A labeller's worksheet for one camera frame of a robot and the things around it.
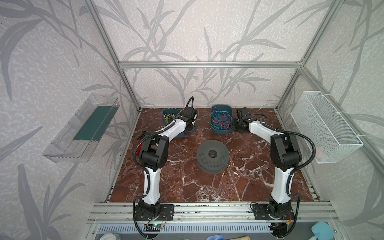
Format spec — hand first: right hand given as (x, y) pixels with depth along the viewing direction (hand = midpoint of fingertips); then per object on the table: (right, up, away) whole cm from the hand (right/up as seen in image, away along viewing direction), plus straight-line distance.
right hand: (230, 121), depth 102 cm
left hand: (-27, -2, -2) cm, 27 cm away
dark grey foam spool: (-14, -21, -14) cm, 29 cm away
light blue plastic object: (+38, -52, -33) cm, 72 cm away
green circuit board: (-44, -52, -30) cm, 74 cm away
